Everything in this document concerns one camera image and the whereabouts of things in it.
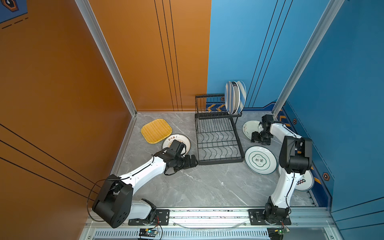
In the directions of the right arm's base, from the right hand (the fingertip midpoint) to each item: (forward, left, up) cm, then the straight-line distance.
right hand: (255, 141), depth 100 cm
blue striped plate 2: (+10, +13, +31) cm, 35 cm away
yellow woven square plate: (+11, +70, 0) cm, 71 cm away
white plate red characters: (-27, -22, -3) cm, 35 cm away
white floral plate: (+15, -1, -2) cm, 15 cm away
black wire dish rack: (+1, +25, 0) cm, 25 cm away
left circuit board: (-50, +63, -3) cm, 81 cm away
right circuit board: (-50, +2, -4) cm, 51 cm away
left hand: (-19, +42, +6) cm, 46 cm away
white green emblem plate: (-13, 0, -3) cm, 13 cm away
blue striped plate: (+22, +17, +20) cm, 35 cm away
